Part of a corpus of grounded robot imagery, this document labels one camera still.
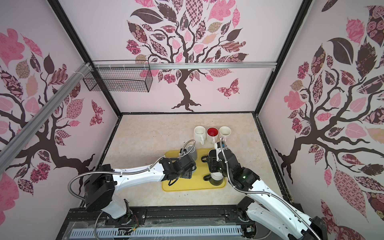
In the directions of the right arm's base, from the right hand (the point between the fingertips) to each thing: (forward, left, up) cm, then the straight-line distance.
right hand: (208, 158), depth 76 cm
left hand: (-3, +13, -11) cm, 17 cm away
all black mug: (+4, -2, -7) cm, 8 cm away
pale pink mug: (+24, -14, -9) cm, 29 cm away
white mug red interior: (+26, -5, -14) cm, 29 cm away
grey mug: (+8, +8, -8) cm, 14 cm away
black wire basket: (+73, +69, +2) cm, 101 cm away
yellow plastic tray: (-7, +7, -15) cm, 18 cm away
